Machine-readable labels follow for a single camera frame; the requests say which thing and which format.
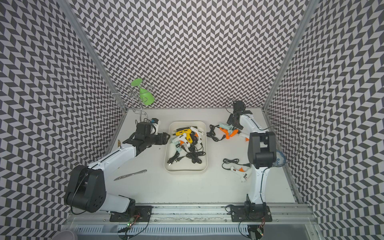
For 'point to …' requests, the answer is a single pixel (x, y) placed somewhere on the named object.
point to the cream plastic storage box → (185, 166)
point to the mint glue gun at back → (230, 128)
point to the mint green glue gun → (177, 145)
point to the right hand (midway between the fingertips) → (234, 124)
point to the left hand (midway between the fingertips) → (164, 136)
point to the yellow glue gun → (187, 132)
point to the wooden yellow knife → (119, 143)
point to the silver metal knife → (128, 175)
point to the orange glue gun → (228, 135)
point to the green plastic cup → (146, 98)
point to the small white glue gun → (198, 134)
